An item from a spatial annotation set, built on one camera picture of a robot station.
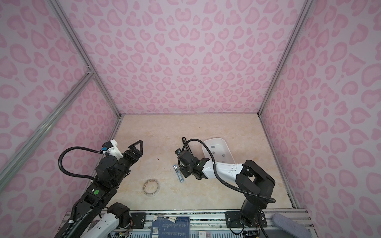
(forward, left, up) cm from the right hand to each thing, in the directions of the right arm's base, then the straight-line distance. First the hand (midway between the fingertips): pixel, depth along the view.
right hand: (184, 165), depth 86 cm
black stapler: (+18, +1, -3) cm, 18 cm away
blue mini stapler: (-8, +2, +7) cm, 11 cm away
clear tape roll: (-11, +19, -5) cm, 23 cm away
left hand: (+1, +20, +23) cm, 30 cm away
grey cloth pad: (-28, -52, -3) cm, 59 cm away
